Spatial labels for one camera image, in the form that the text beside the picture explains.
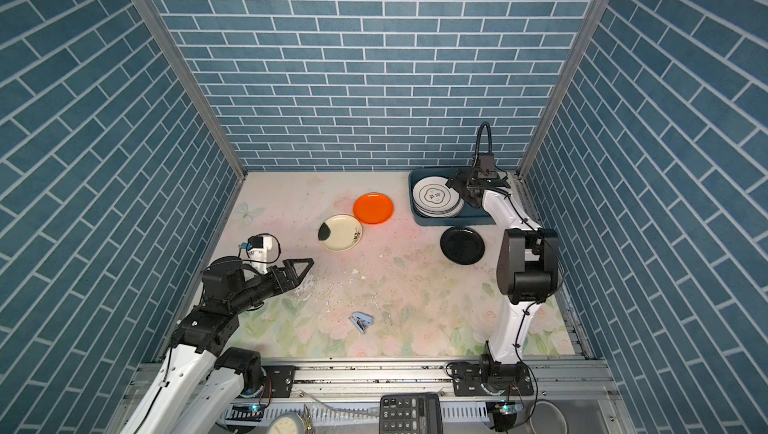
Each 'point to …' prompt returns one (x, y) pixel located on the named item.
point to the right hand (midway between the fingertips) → (453, 181)
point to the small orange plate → (373, 208)
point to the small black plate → (463, 245)
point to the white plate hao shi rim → (450, 213)
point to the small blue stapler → (362, 321)
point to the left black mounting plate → (281, 379)
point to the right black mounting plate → (469, 381)
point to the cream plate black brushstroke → (339, 232)
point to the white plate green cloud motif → (432, 192)
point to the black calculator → (410, 414)
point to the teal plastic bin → (469, 217)
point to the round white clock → (286, 423)
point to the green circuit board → (245, 412)
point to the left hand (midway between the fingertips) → (306, 266)
